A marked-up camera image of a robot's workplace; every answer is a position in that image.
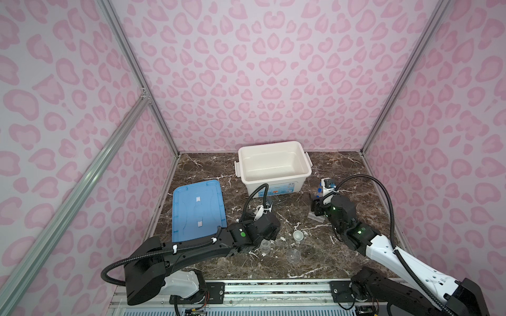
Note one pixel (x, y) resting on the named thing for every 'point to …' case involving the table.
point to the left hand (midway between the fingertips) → (268, 217)
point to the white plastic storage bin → (283, 166)
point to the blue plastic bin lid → (197, 210)
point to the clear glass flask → (265, 246)
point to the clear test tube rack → (313, 216)
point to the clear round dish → (293, 255)
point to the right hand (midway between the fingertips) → (317, 191)
